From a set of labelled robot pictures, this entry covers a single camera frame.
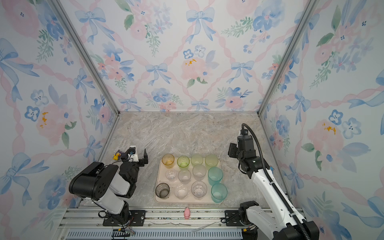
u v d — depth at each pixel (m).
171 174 0.87
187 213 0.75
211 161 0.96
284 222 0.40
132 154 0.75
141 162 0.82
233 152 0.71
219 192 0.80
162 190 0.82
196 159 0.92
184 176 0.87
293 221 0.39
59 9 0.69
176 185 0.84
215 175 0.84
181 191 0.82
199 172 0.88
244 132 0.68
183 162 0.91
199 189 0.82
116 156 0.93
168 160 0.92
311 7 0.69
